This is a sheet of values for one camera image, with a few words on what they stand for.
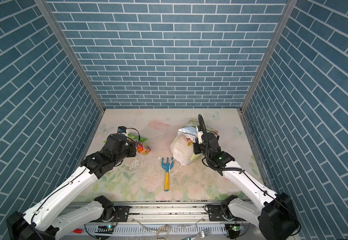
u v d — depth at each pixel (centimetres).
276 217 39
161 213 75
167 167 88
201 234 69
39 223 38
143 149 78
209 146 59
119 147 57
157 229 71
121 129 66
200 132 70
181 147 98
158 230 71
